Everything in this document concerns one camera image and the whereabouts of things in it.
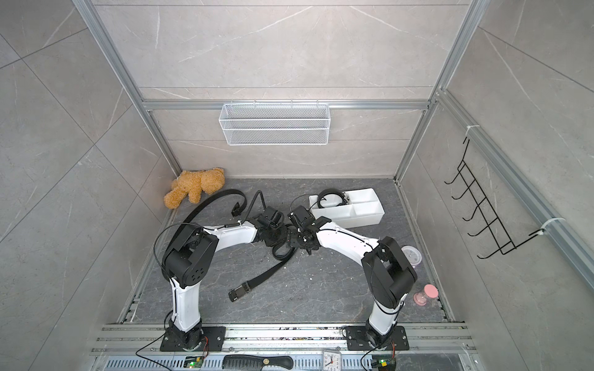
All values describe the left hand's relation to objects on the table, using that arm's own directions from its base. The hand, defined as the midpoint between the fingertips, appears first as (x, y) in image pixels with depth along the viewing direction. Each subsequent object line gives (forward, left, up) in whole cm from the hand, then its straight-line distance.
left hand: (292, 236), depth 97 cm
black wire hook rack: (-18, -59, +30) cm, 68 cm away
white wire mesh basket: (+40, -8, +29) cm, 50 cm away
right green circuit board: (-45, -28, -2) cm, 53 cm away
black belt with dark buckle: (+13, +25, +2) cm, 28 cm away
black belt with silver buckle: (+15, -24, +7) cm, 29 cm away
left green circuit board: (-43, +32, -2) cm, 53 cm away
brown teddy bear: (+25, +47, +8) cm, 54 cm away
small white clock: (-44, -12, +1) cm, 46 cm away
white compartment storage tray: (+13, -33, +2) cm, 35 cm away
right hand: (-6, -2, +6) cm, 8 cm away
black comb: (-44, +13, -1) cm, 46 cm away
